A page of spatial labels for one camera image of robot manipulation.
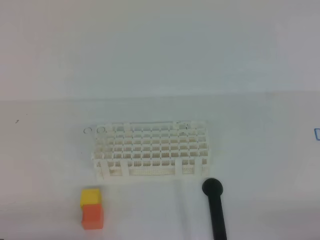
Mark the white plastic test tube rack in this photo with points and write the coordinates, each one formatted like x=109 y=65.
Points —
x=151 y=149

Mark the clear tube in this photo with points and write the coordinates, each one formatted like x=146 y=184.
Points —
x=100 y=129
x=87 y=130

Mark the clear tube far left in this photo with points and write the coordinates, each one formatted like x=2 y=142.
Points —
x=87 y=130

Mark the black round-headed stick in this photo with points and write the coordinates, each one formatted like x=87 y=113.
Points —
x=213 y=189

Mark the yellow foam cube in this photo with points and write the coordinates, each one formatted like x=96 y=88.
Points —
x=90 y=196

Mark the orange foam cube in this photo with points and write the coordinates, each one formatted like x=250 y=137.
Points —
x=92 y=216

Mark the blue marker at table edge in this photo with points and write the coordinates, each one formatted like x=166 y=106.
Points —
x=317 y=134

